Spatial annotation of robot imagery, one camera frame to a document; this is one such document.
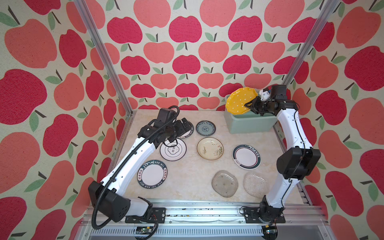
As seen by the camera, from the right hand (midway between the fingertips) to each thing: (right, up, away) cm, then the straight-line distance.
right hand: (249, 104), depth 84 cm
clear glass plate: (+4, -47, 0) cm, 47 cm away
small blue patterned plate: (-22, -14, +27) cm, 38 cm away
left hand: (-34, -15, -10) cm, 38 cm away
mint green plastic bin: (+5, -10, +12) cm, 17 cm away
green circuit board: (-56, -64, -13) cm, 86 cm away
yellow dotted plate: (-6, +2, +6) cm, 9 cm away
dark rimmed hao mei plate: (-57, -42, +4) cm, 71 cm away
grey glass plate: (-14, -46, 0) cm, 48 cm away
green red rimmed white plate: (+3, -33, +12) cm, 35 cm away
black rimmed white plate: (-36, -18, +23) cm, 46 cm away
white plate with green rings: (-45, -30, +14) cm, 55 cm away
